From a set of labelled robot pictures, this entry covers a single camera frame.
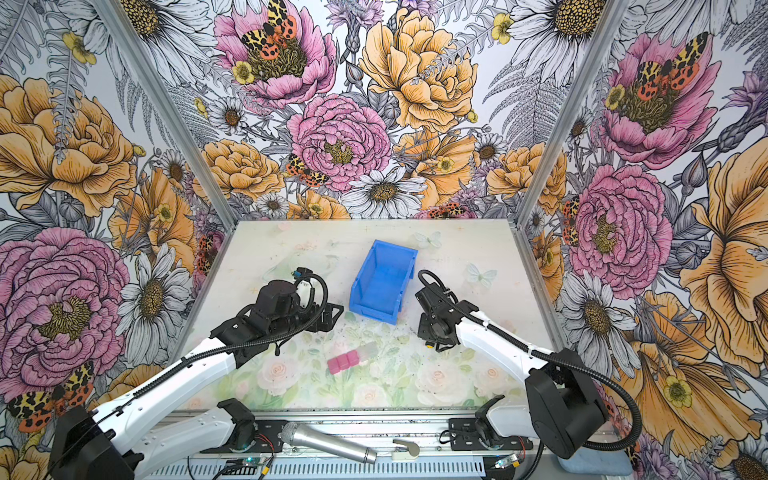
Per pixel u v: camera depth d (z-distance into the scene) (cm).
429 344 84
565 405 42
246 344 54
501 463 72
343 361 85
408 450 71
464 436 73
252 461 71
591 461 69
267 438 73
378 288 102
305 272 70
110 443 40
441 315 64
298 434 72
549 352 46
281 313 62
